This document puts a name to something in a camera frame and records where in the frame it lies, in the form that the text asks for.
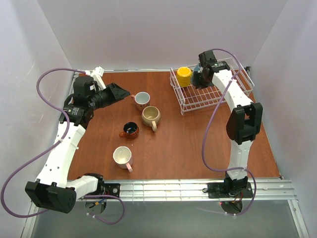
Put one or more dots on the brown black mug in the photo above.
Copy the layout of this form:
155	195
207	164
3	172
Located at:
130	130

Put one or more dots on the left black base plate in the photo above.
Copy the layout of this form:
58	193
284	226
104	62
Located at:
111	189

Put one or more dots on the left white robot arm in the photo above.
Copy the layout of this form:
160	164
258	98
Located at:
71	128

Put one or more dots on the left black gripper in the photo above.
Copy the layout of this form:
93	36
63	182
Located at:
110	91

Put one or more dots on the aluminium frame rail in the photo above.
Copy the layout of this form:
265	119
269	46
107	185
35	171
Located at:
161	189

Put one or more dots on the blue mug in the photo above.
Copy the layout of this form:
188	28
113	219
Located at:
196	78

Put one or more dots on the beige round mug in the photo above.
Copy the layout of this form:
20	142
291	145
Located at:
151	117

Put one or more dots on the white mug brown dots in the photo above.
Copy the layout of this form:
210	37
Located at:
141	100

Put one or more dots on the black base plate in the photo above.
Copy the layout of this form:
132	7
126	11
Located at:
219	190
111	189

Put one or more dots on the white wire dish rack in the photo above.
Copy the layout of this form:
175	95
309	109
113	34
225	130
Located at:
205	95

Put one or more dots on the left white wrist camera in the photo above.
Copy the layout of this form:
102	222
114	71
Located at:
97	74

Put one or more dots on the white mug pink handle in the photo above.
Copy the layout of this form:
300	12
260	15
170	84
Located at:
123	158

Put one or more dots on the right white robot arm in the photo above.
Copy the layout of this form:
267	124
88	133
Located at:
242	127

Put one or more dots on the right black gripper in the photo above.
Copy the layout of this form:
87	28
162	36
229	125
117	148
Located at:
198	81

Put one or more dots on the yellow textured cup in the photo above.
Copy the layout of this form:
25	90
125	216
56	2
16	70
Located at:
183	75

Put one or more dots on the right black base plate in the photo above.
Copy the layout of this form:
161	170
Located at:
219	190

